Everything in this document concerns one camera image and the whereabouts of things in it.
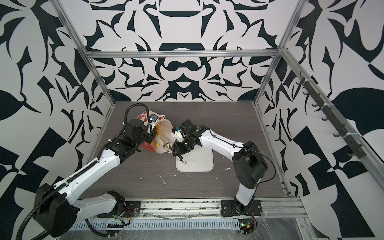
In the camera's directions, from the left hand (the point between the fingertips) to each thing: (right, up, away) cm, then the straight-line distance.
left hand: (151, 122), depth 79 cm
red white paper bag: (+5, -10, +19) cm, 22 cm away
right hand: (+12, -16, +2) cm, 20 cm away
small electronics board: (+46, -48, -8) cm, 68 cm away
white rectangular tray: (+26, -23, +11) cm, 36 cm away
